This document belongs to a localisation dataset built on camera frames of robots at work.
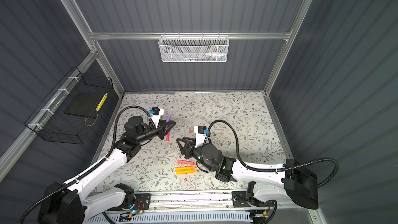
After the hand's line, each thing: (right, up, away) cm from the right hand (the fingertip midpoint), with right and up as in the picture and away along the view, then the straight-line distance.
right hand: (180, 141), depth 69 cm
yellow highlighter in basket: (-42, +18, +9) cm, 46 cm away
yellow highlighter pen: (+1, -20, +14) cm, 24 cm away
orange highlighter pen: (-4, -18, +15) cm, 24 cm away
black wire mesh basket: (-54, +12, +3) cm, 55 cm away
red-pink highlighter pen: (-1, -15, +17) cm, 23 cm away
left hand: (-4, +8, +7) cm, 11 cm away
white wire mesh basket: (+3, +63, +55) cm, 83 cm away
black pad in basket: (-48, +17, +6) cm, 52 cm away
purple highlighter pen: (-6, +11, +3) cm, 13 cm away
